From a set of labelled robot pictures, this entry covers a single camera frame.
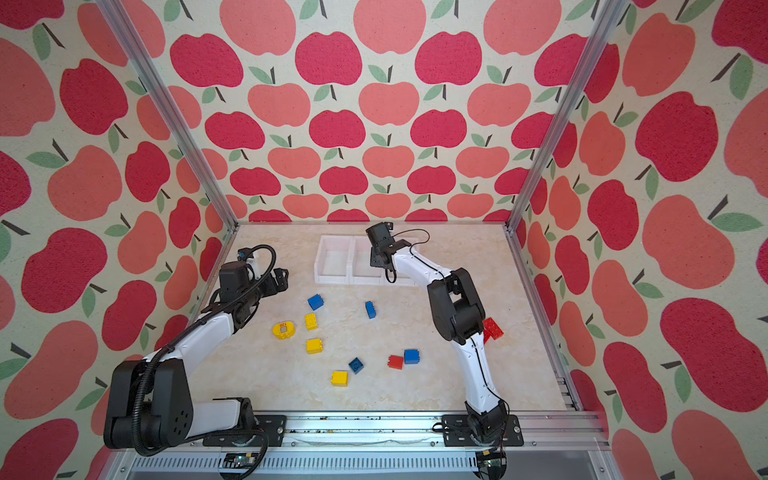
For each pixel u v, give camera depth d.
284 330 0.89
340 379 0.81
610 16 0.70
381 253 0.75
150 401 0.42
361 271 1.05
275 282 0.82
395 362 0.86
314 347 0.87
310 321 0.93
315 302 0.98
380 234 0.83
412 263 0.68
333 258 1.10
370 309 0.96
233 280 0.68
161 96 0.84
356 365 0.84
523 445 0.73
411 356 0.86
